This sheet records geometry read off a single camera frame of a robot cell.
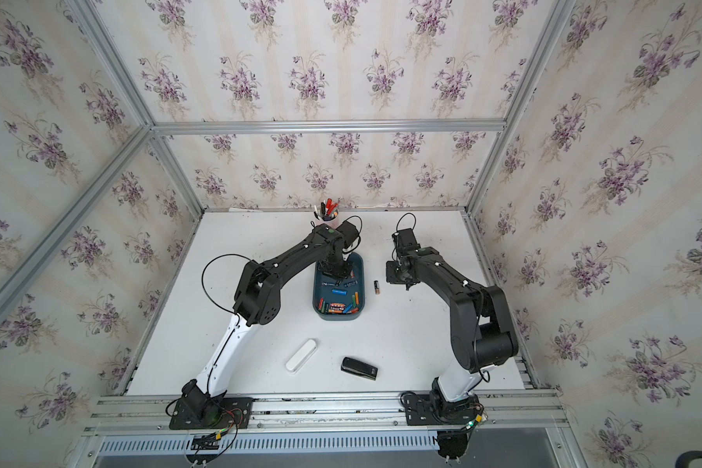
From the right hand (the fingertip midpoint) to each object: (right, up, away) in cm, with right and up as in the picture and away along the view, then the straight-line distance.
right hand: (399, 275), depth 93 cm
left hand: (-18, -2, +5) cm, 18 cm away
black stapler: (-15, -23, -15) cm, 31 cm away
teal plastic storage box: (-21, -8, +1) cm, 23 cm away
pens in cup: (-24, +22, +14) cm, 36 cm away
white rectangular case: (-28, -20, -13) cm, 37 cm away
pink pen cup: (-22, +17, +9) cm, 29 cm away
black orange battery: (-7, -4, +4) cm, 9 cm away
